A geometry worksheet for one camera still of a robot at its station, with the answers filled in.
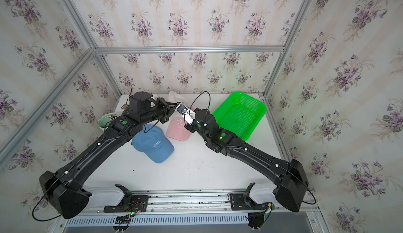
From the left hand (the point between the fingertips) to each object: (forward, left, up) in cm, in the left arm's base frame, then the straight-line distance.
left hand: (181, 104), depth 69 cm
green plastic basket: (+20, -37, -33) cm, 54 cm away
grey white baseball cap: (+7, +5, -3) cm, 9 cm away
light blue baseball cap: (-5, +18, -25) cm, 32 cm away
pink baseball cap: (+6, +6, -31) cm, 32 cm away
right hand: (0, -4, -4) cm, 5 cm away
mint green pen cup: (+7, +47, -23) cm, 53 cm away
